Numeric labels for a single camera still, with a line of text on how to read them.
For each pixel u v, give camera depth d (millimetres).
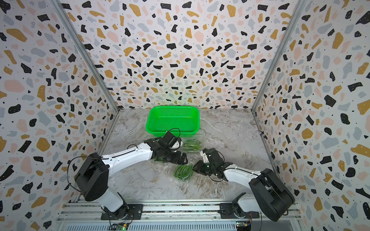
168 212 751
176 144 705
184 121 1141
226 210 748
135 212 736
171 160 747
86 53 862
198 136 995
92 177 436
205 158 816
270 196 428
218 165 691
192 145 958
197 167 834
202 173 774
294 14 747
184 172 872
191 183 835
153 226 704
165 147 663
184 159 761
